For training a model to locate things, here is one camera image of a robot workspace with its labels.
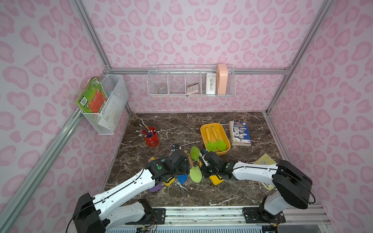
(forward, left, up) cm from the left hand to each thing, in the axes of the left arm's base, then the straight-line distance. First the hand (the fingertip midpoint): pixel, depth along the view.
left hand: (186, 164), depth 78 cm
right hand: (+2, -9, -10) cm, 14 cm away
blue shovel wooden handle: (-3, +2, -13) cm, 14 cm away
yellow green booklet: (+9, -50, -13) cm, 53 cm away
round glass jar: (+47, +17, +12) cm, 51 cm away
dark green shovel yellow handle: (+18, -16, -12) cm, 27 cm away
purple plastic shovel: (-8, +17, -13) cm, 22 cm away
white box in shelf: (+46, -15, +18) cm, 52 cm away
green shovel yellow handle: (+19, -22, -12) cm, 32 cm away
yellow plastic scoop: (-6, +10, -13) cm, 17 cm away
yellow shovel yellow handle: (-5, -17, -11) cm, 21 cm away
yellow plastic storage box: (+30, -18, -12) cm, 37 cm away
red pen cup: (+19, +22, -7) cm, 30 cm away
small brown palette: (+45, -4, +15) cm, 48 cm away
